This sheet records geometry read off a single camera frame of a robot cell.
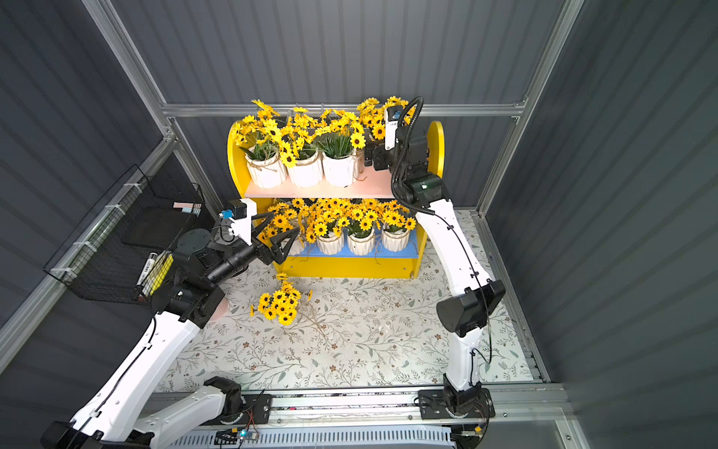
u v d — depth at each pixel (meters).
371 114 0.68
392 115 0.59
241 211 0.53
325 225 0.77
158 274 0.69
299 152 0.63
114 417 0.38
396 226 0.79
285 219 0.77
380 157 0.65
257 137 0.64
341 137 0.64
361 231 0.86
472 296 0.47
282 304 0.78
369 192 0.72
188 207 0.85
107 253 0.69
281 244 0.58
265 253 0.58
